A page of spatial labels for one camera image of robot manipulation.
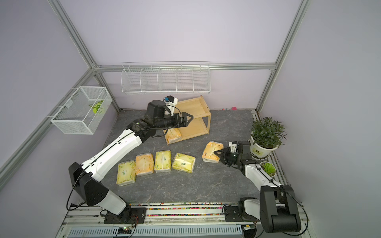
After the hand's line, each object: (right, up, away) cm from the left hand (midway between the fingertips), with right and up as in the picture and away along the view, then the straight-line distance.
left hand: (187, 118), depth 73 cm
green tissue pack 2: (-16, -25, +15) cm, 33 cm away
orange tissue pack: (-26, -27, +14) cm, 40 cm away
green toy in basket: (-51, +7, +8) cm, 52 cm away
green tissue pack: (-37, -31, +12) cm, 50 cm away
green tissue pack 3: (-3, -26, +16) cm, 31 cm away
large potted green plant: (+44, -8, +7) cm, 45 cm away
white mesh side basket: (-60, +3, +10) cm, 61 cm away
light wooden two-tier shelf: (+7, -3, +36) cm, 36 cm away
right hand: (+15, -19, +13) cm, 27 cm away
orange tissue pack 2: (+11, -20, +11) cm, 26 cm away
